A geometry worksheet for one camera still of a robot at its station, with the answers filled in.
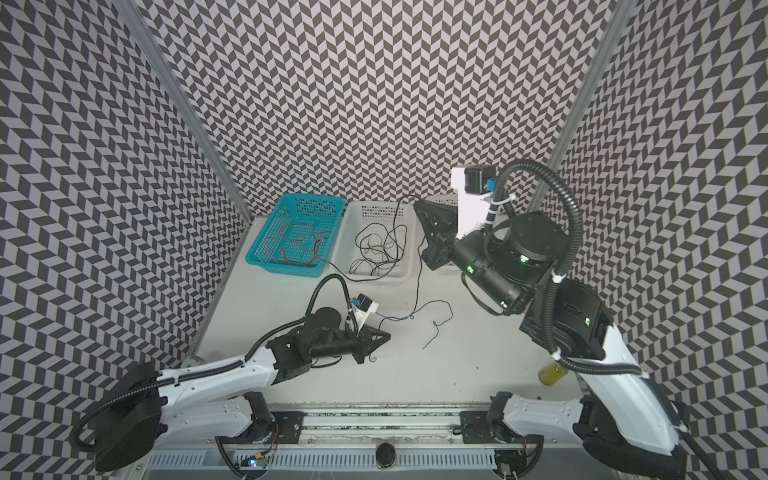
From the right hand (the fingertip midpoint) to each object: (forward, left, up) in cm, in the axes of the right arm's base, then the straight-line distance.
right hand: (424, 203), depth 45 cm
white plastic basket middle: (+47, +20, -48) cm, 70 cm away
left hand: (-5, +7, -40) cm, 41 cm away
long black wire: (+39, +5, -55) cm, 68 cm away
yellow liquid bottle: (-10, -35, -53) cm, 65 cm away
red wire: (+36, +42, -52) cm, 76 cm away
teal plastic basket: (+50, +34, -50) cm, 78 cm away
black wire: (+35, +12, -54) cm, 65 cm away
